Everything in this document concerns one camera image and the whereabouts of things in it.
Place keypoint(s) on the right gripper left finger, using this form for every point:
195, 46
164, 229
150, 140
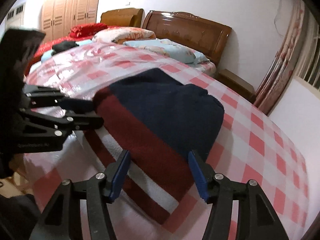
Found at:
61, 218

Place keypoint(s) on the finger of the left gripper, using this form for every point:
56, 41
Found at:
37, 124
41, 97

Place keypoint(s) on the striped knit sweater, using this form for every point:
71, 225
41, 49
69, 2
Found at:
159, 121

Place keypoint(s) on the small black cloth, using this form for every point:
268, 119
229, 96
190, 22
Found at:
63, 46

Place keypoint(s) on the red blanket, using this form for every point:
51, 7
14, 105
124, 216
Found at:
77, 33

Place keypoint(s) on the wooden louvered wardrobe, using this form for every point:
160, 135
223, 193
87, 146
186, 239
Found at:
55, 18

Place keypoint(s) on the pink checkered bed sheet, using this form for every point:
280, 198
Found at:
249, 146

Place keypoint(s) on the orange floral pillow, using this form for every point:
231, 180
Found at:
121, 34

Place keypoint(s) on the light wooden headboard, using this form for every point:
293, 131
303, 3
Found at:
127, 17

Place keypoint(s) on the dark wooden nightstand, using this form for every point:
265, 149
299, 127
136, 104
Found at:
236, 84

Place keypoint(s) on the light blue floral pillow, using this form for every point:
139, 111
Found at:
170, 49

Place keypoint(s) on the pink floral curtain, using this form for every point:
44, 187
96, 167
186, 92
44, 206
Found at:
281, 69

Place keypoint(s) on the window with white bars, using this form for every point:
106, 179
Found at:
307, 66

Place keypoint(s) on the dark wooden headboard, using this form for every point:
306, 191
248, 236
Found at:
205, 36

